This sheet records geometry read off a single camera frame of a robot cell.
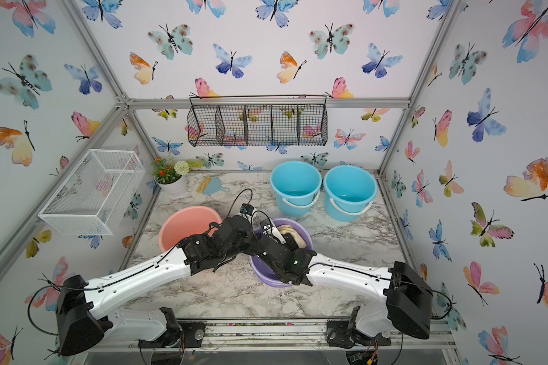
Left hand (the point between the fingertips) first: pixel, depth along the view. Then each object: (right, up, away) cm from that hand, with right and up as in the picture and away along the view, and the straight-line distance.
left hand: (262, 235), depth 76 cm
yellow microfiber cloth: (+8, +2, 0) cm, 8 cm away
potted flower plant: (-43, +21, +27) cm, 55 cm away
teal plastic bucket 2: (+13, +17, +21) cm, 29 cm away
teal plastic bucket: (+38, +14, +32) cm, 52 cm away
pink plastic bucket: (-27, +4, +5) cm, 28 cm away
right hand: (+6, -1, +4) cm, 7 cm away
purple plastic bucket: (+2, -6, -17) cm, 18 cm away
